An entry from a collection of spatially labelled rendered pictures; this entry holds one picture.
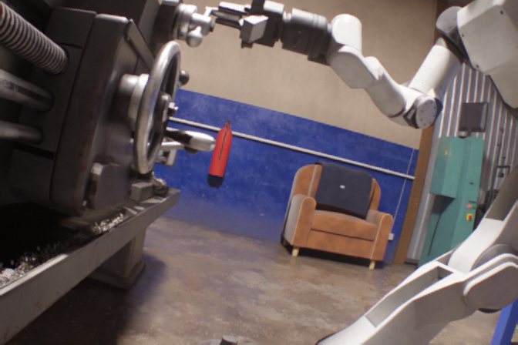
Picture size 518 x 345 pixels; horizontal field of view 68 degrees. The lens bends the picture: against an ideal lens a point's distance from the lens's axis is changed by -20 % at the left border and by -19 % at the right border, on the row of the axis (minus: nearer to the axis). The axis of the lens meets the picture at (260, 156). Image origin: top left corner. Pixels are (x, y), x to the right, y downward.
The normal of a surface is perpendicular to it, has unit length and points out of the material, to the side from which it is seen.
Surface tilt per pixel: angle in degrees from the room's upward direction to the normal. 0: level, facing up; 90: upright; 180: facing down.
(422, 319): 100
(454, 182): 90
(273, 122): 90
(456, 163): 90
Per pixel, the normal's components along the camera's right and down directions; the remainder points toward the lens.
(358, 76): -0.16, 0.85
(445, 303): -0.37, 0.05
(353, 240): 0.08, -0.03
